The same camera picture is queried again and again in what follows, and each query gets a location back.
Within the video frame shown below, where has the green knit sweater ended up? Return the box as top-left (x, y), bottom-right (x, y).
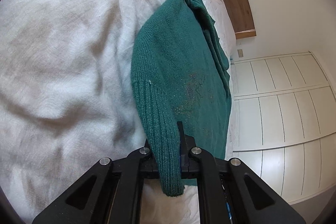
top-left (130, 0), bottom-right (232, 198)

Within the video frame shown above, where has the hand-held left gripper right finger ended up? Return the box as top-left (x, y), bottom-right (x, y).
top-left (177, 121), bottom-right (306, 224)

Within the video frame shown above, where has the white wardrobe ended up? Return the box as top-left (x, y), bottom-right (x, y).
top-left (231, 51), bottom-right (335, 205)

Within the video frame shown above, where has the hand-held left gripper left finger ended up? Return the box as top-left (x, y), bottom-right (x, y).
top-left (31, 139), bottom-right (160, 224)

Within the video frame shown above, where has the white bed sheet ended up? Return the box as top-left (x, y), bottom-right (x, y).
top-left (0, 0), bottom-right (237, 224)

